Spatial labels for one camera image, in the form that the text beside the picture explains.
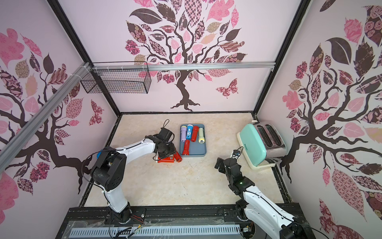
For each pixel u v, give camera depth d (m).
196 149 0.99
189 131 1.04
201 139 1.00
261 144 0.81
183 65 0.93
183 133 1.03
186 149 0.96
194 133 1.03
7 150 0.50
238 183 0.62
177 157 0.92
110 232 0.69
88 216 0.74
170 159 0.92
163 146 0.73
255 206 0.53
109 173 0.48
